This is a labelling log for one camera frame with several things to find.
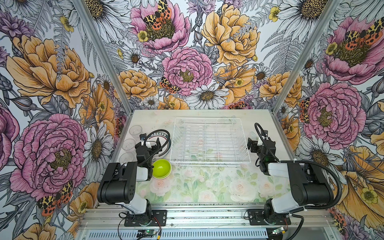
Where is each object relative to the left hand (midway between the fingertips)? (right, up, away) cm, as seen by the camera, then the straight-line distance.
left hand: (151, 142), depth 94 cm
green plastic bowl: (+8, -15, -7) cm, 18 cm away
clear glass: (-15, +7, +11) cm, 19 cm away
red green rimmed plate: (+6, 0, +9) cm, 11 cm away
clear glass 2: (-16, -1, +3) cm, 16 cm away
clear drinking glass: (-14, -8, -4) cm, 17 cm away
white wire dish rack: (+33, 0, +7) cm, 33 cm away
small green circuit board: (+7, -39, -22) cm, 46 cm away
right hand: (+65, 0, +1) cm, 65 cm away
